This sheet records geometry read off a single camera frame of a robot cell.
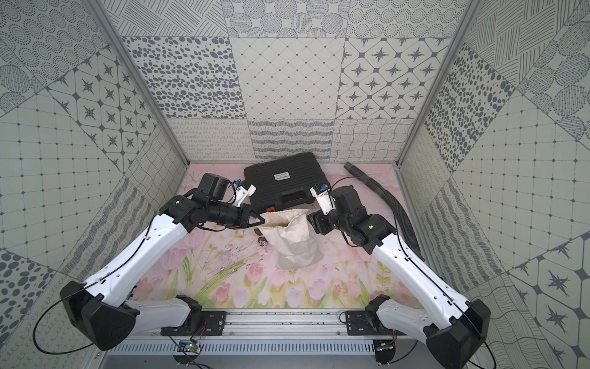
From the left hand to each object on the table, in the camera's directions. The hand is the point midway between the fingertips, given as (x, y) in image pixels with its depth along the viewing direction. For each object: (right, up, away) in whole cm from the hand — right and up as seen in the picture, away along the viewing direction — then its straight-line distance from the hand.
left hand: (262, 215), depth 71 cm
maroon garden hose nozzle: (-4, -13, +20) cm, 24 cm away
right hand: (+18, 0, +4) cm, 18 cm away
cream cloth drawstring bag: (+8, -6, +1) cm, 10 cm away
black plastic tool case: (+4, +11, +33) cm, 35 cm away
